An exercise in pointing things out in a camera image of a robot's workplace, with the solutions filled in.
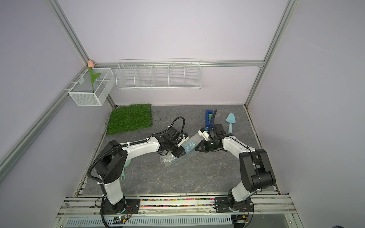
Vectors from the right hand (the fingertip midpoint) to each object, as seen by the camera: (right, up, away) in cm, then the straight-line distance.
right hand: (195, 148), depth 87 cm
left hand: (-9, -3, +2) cm, 10 cm away
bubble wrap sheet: (-17, -5, -4) cm, 18 cm away
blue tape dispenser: (+11, +22, +18) cm, 30 cm away
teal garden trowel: (+29, +18, +24) cm, 42 cm away
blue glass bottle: (-4, +2, +2) cm, 5 cm away
